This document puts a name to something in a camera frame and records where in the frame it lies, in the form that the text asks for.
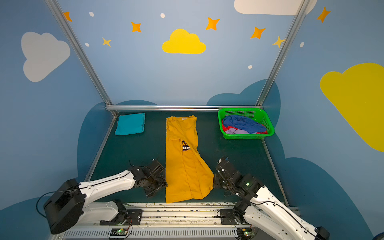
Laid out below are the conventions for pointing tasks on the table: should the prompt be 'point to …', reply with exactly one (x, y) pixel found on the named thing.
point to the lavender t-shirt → (232, 131)
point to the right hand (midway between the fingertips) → (215, 178)
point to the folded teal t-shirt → (130, 123)
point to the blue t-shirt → (243, 123)
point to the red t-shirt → (224, 128)
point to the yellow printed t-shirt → (188, 175)
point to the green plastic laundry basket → (258, 115)
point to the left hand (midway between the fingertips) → (167, 190)
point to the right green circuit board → (249, 234)
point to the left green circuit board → (118, 232)
